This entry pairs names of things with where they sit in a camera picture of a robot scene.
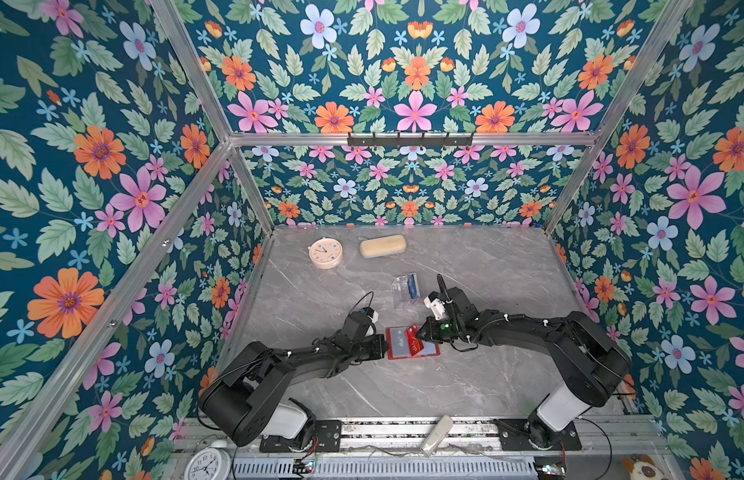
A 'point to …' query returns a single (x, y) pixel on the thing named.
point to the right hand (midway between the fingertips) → (414, 333)
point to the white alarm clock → (209, 462)
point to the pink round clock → (325, 253)
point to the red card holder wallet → (397, 344)
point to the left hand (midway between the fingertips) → (394, 342)
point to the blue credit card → (412, 287)
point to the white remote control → (437, 436)
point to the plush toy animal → (642, 467)
